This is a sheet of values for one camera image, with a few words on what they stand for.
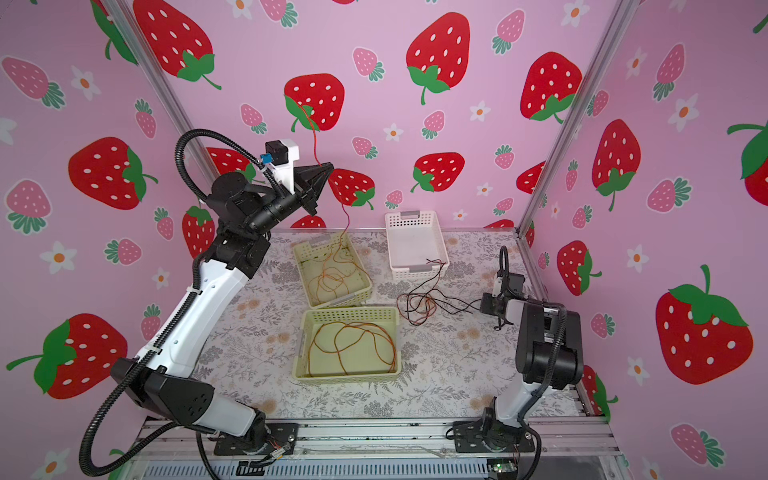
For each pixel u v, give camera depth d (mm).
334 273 1076
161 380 391
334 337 910
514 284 784
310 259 1108
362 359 855
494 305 860
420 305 982
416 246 1187
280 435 748
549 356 488
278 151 471
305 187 537
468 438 735
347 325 940
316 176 562
